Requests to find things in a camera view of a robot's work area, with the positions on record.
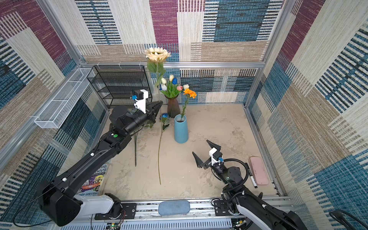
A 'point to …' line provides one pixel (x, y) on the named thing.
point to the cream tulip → (163, 80)
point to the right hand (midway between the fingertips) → (200, 147)
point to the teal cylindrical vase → (181, 135)
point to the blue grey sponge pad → (174, 207)
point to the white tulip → (186, 86)
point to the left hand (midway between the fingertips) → (161, 99)
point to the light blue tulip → (164, 87)
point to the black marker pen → (251, 177)
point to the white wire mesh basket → (54, 114)
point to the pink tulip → (179, 87)
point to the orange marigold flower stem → (189, 93)
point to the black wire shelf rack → (116, 84)
